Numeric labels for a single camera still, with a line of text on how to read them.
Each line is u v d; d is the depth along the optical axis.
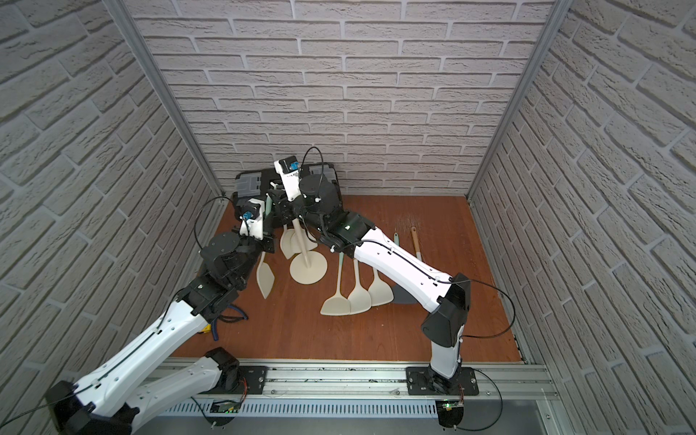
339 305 0.86
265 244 0.61
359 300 0.88
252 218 0.55
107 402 0.39
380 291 0.90
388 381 0.76
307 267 0.96
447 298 0.43
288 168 0.53
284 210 0.57
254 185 0.99
